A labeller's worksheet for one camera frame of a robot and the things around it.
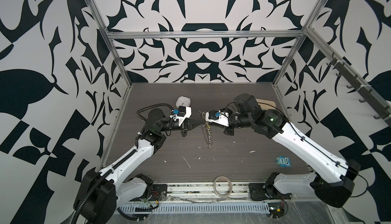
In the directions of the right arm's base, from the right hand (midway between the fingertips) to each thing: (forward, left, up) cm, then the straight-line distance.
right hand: (211, 120), depth 66 cm
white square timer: (+31, +15, -25) cm, 43 cm away
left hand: (0, +2, +3) cm, 4 cm away
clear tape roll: (-20, -10, -28) cm, 36 cm away
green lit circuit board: (-29, -30, -31) cm, 52 cm away
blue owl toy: (-9, -40, -29) cm, 50 cm away
